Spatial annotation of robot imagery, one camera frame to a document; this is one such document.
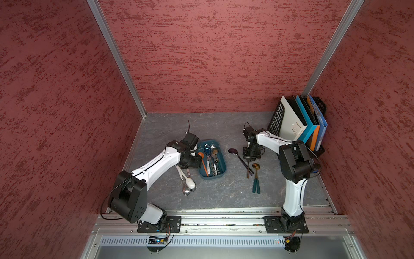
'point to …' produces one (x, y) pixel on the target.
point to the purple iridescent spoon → (235, 151)
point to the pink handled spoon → (188, 176)
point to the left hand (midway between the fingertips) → (195, 168)
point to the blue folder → (322, 122)
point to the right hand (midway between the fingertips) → (247, 162)
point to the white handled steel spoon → (186, 190)
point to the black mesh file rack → (276, 122)
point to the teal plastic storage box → (221, 158)
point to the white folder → (293, 126)
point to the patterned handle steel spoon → (216, 165)
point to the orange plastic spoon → (202, 156)
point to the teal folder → (310, 126)
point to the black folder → (294, 103)
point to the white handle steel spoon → (208, 159)
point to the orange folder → (317, 131)
